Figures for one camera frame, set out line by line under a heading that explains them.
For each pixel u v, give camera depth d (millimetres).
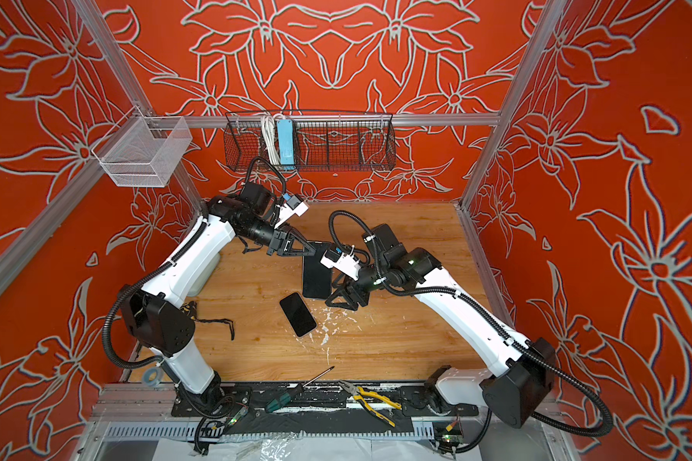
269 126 876
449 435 685
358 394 736
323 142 976
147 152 927
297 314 916
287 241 633
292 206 629
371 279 591
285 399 724
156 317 443
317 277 668
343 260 595
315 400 743
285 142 896
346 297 593
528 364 383
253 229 631
